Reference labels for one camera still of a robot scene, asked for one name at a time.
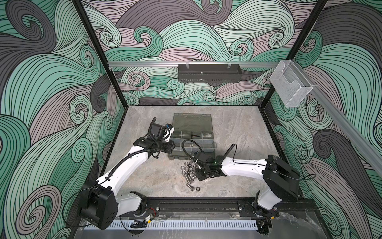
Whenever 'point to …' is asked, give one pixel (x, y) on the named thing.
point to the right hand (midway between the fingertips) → (197, 175)
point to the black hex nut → (198, 188)
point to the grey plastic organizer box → (192, 133)
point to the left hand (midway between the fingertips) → (173, 144)
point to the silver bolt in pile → (189, 179)
